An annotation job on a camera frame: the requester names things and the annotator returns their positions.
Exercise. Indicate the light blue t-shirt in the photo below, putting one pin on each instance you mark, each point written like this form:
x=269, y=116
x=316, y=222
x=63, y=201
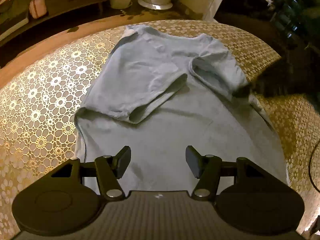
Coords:
x=158, y=94

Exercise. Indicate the white flat box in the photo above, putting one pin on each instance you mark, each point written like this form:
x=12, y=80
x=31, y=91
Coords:
x=13, y=28

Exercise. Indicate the pink small suitcase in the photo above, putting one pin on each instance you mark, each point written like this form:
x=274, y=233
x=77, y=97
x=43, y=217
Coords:
x=37, y=8

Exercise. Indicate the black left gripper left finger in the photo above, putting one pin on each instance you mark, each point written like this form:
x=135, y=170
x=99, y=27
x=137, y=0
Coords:
x=109, y=169

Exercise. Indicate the round floral lace tablecloth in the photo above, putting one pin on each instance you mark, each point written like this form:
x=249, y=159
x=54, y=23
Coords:
x=38, y=133

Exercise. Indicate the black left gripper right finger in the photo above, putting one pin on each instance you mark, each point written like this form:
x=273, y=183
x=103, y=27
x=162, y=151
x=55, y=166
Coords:
x=205, y=168

